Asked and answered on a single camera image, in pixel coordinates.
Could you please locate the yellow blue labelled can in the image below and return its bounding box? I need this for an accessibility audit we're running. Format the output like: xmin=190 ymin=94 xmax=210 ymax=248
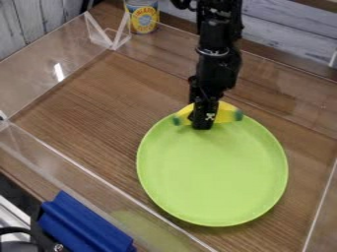
xmin=124 ymin=0 xmax=159 ymax=34

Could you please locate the black cable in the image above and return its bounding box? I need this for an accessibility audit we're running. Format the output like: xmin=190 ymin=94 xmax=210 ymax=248
xmin=0 ymin=225 xmax=44 ymax=252

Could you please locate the yellow toy banana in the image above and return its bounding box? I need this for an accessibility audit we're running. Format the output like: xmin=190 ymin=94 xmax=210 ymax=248
xmin=172 ymin=101 xmax=243 ymax=126

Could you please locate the blue plastic clamp block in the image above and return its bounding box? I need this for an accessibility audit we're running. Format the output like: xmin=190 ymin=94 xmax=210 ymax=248
xmin=37 ymin=191 xmax=136 ymax=252

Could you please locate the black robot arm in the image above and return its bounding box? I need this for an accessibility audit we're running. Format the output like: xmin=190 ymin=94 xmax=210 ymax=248
xmin=170 ymin=0 xmax=243 ymax=130

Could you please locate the clear acrylic enclosure wall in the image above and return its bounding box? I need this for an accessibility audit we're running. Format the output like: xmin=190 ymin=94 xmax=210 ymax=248
xmin=0 ymin=8 xmax=337 ymax=252

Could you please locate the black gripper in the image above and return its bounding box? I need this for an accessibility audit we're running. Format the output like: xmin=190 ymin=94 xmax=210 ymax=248
xmin=189 ymin=49 xmax=242 ymax=130

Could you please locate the green round plate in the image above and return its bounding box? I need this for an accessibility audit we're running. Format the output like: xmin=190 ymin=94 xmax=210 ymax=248
xmin=136 ymin=116 xmax=289 ymax=227

